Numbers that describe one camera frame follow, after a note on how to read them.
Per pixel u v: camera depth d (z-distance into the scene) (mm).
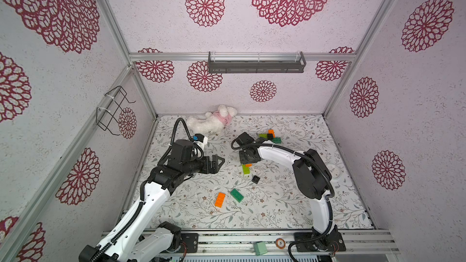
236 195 856
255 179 920
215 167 661
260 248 716
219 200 838
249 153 701
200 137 661
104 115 730
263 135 1072
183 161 565
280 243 740
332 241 637
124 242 395
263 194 874
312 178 529
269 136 1034
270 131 1128
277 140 1032
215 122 1054
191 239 746
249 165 958
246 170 945
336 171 922
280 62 942
